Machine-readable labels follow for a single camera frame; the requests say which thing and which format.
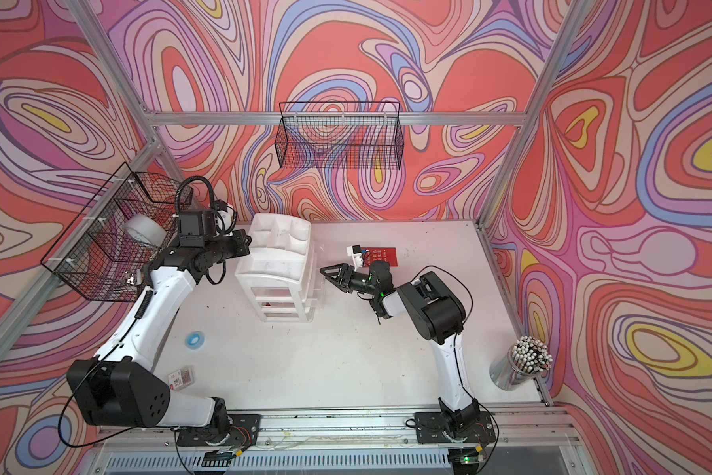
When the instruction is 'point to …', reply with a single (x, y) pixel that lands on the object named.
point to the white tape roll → (144, 230)
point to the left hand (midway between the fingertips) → (252, 238)
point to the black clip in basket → (147, 267)
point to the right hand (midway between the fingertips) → (323, 280)
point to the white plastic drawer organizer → (276, 273)
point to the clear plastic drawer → (316, 294)
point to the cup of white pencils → (514, 370)
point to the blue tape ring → (195, 339)
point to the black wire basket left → (95, 255)
